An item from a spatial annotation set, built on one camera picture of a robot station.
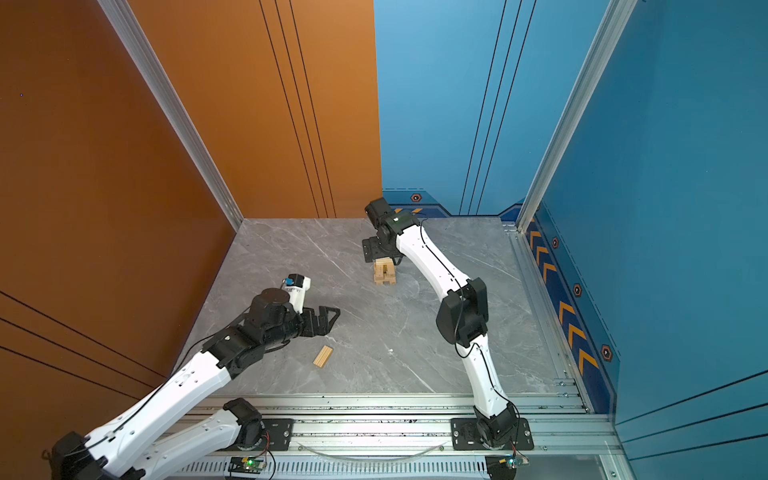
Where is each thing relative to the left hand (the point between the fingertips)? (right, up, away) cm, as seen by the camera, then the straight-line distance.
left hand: (328, 309), depth 77 cm
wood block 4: (-3, -15, +8) cm, 17 cm away
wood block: (+12, +8, +20) cm, 25 cm away
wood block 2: (+16, +8, +20) cm, 27 cm away
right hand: (+13, +15, +15) cm, 25 cm away
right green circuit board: (+42, -36, -7) cm, 56 cm away
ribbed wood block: (+14, +11, +21) cm, 27 cm away
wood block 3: (+14, +5, +24) cm, 28 cm away
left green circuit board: (-18, -36, -6) cm, 41 cm away
